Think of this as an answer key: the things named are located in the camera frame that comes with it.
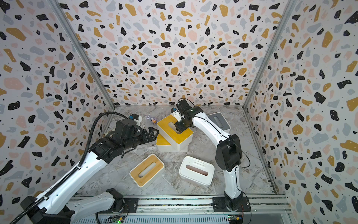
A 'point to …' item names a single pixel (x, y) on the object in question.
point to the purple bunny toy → (153, 120)
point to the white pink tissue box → (196, 171)
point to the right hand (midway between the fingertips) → (180, 126)
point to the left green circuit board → (118, 220)
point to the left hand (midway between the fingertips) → (154, 132)
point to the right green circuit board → (233, 219)
